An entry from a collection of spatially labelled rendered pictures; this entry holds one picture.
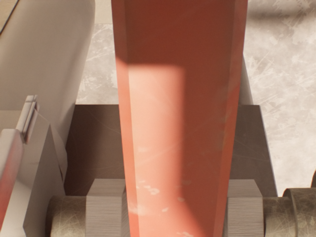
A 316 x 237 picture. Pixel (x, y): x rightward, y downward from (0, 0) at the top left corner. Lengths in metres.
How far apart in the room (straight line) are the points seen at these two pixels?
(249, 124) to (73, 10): 0.13
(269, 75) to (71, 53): 0.45
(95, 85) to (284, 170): 0.33
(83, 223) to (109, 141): 0.11
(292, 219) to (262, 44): 0.48
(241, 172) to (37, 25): 0.13
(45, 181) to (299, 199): 0.10
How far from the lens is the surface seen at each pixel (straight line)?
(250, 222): 0.18
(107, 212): 0.18
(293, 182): 0.84
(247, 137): 0.30
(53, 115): 0.23
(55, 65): 0.25
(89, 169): 0.28
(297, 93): 0.71
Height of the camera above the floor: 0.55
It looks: 49 degrees down
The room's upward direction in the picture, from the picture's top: 178 degrees counter-clockwise
